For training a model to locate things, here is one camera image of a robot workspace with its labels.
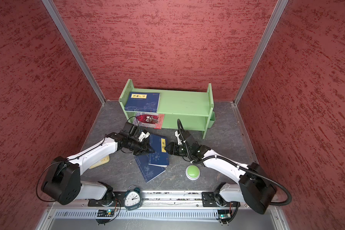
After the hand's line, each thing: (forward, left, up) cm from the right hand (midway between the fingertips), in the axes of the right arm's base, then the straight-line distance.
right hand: (167, 152), depth 80 cm
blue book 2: (-2, +4, -2) cm, 5 cm away
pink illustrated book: (+22, +12, +3) cm, 25 cm away
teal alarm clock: (-22, +18, -6) cm, 29 cm away
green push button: (-9, -14, -9) cm, 19 cm away
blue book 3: (-8, +12, -10) cm, 17 cm away
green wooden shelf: (+20, -15, +16) cm, 30 cm away
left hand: (-1, +8, +1) cm, 9 cm away
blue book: (+23, +12, +18) cm, 32 cm away
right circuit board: (-29, -29, -11) cm, 43 cm away
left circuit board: (-28, +33, -13) cm, 46 cm away
